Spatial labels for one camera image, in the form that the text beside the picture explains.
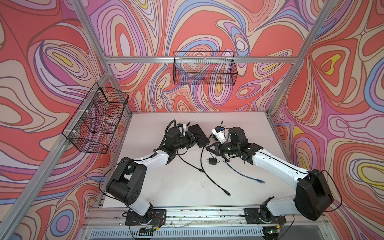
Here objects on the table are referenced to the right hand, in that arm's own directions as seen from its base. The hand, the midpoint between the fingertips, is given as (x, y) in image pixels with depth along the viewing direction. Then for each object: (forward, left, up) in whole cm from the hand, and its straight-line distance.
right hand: (208, 151), depth 80 cm
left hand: (+8, +2, +4) cm, 9 cm away
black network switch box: (+6, +3, +4) cm, 8 cm away
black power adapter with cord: (+1, -3, -14) cm, 15 cm away
